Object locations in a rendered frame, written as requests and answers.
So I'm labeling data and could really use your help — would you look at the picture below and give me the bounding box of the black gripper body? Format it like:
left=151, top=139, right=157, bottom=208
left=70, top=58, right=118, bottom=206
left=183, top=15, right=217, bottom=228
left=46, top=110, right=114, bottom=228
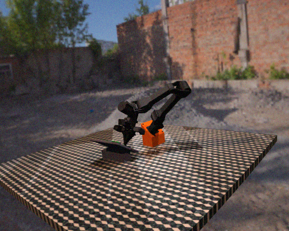
left=113, top=116, right=145, bottom=135

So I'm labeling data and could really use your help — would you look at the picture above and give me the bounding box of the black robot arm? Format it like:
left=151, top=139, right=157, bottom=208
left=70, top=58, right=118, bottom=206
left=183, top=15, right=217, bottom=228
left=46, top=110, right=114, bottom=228
left=118, top=81, right=191, bottom=135

